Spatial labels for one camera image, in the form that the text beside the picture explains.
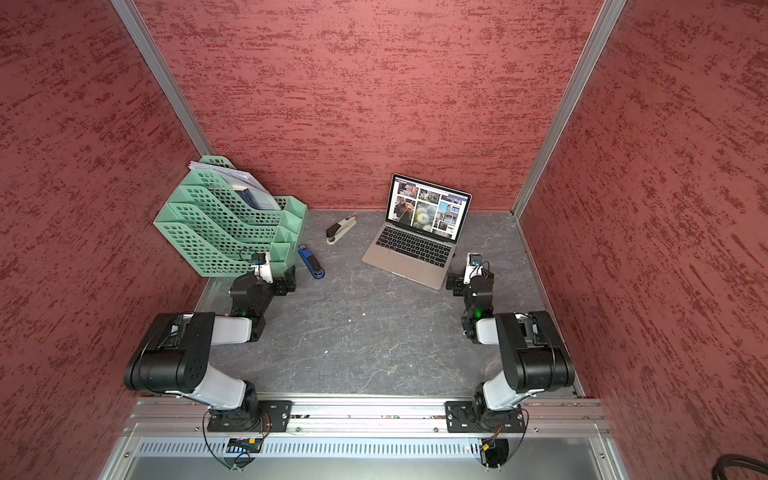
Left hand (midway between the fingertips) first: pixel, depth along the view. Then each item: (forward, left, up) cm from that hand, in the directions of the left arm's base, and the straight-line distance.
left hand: (280, 270), depth 94 cm
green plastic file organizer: (+18, +25, +3) cm, 31 cm away
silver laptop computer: (+21, -46, -7) cm, 51 cm away
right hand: (+1, -60, 0) cm, 60 cm away
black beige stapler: (+21, -15, -4) cm, 26 cm away
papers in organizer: (+27, +15, +10) cm, 32 cm away
